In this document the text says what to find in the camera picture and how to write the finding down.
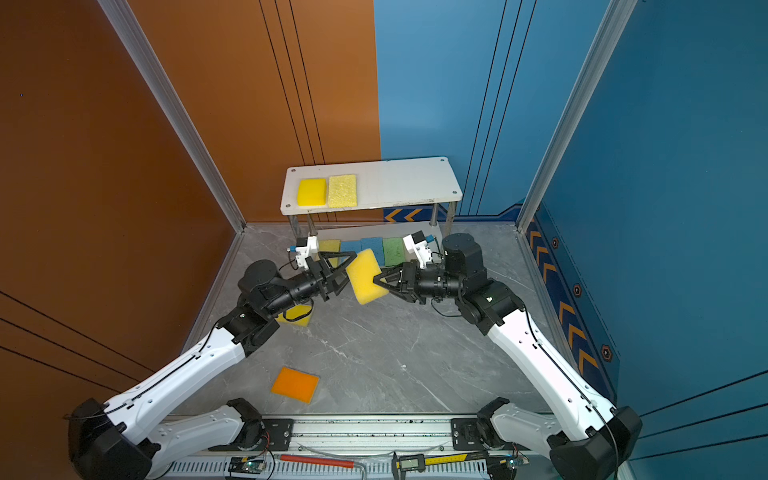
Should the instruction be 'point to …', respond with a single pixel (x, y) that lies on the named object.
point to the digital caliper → (417, 462)
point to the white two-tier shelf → (373, 204)
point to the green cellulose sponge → (394, 251)
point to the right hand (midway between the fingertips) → (374, 284)
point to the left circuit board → (244, 465)
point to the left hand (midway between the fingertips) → (357, 260)
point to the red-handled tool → (322, 461)
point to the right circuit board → (512, 462)
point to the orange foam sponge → (295, 384)
